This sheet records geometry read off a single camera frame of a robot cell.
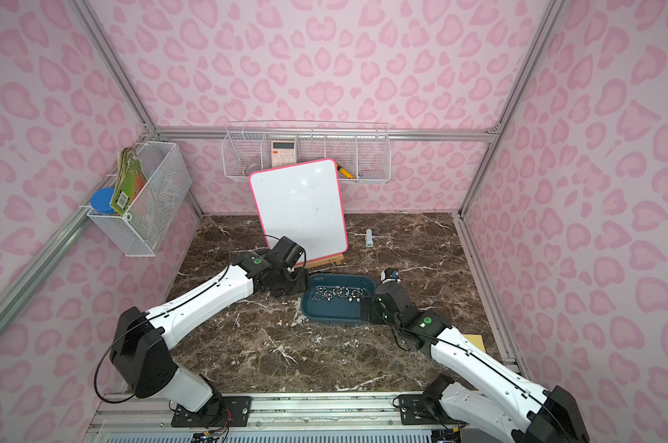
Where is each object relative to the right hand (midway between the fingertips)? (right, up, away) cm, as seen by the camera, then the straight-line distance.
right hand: (372, 302), depth 80 cm
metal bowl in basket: (-39, +41, +12) cm, 58 cm away
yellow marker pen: (-8, +42, +17) cm, 46 cm away
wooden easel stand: (-14, +10, +18) cm, 25 cm away
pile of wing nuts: (-5, -1, +15) cm, 16 cm away
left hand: (-20, +6, +3) cm, 21 cm away
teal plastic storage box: (-11, -2, +15) cm, 19 cm away
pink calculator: (-29, +48, +15) cm, 58 cm away
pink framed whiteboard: (-22, +30, +11) cm, 39 cm away
